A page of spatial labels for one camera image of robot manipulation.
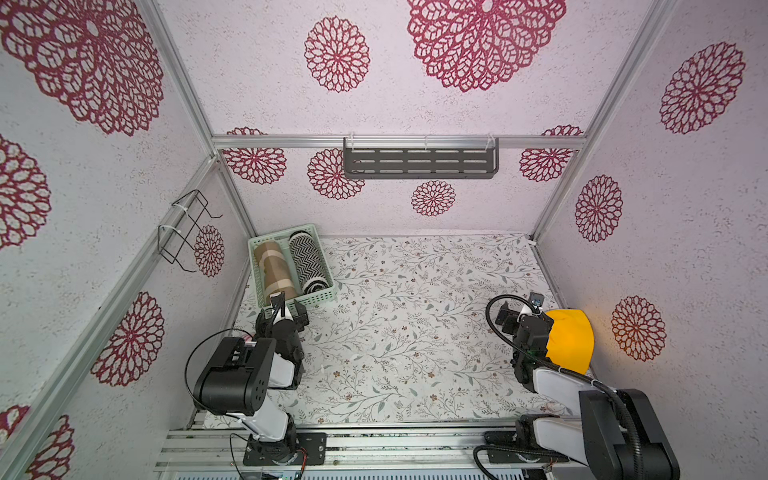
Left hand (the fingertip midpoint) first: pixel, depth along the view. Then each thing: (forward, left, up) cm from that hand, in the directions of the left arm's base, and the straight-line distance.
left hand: (281, 306), depth 91 cm
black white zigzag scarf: (+14, -7, 0) cm, 16 cm away
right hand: (-1, -72, +3) cm, 73 cm away
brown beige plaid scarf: (+14, +5, -3) cm, 15 cm away
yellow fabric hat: (-7, -89, -8) cm, 90 cm away
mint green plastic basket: (+6, -11, -3) cm, 13 cm away
